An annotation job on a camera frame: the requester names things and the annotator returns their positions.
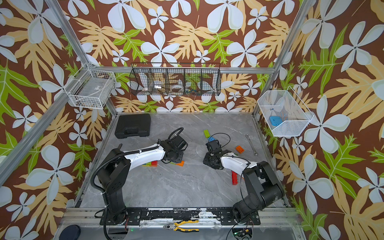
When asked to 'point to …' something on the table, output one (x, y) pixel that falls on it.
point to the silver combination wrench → (255, 153)
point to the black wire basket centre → (176, 79)
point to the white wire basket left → (90, 88)
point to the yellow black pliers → (172, 226)
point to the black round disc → (72, 232)
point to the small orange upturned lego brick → (239, 149)
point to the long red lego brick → (234, 178)
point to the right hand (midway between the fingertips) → (205, 161)
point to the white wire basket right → (285, 114)
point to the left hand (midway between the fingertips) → (179, 155)
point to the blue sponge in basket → (275, 120)
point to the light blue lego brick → (211, 139)
